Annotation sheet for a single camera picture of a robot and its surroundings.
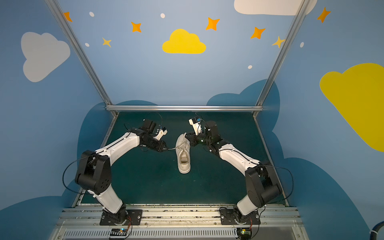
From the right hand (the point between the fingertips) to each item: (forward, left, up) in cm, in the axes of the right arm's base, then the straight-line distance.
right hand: (186, 133), depth 83 cm
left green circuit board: (-46, +31, -24) cm, 61 cm away
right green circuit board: (-43, -32, -24) cm, 59 cm away
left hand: (-2, +14, -12) cm, 19 cm away
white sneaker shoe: (-5, +2, -13) cm, 14 cm away
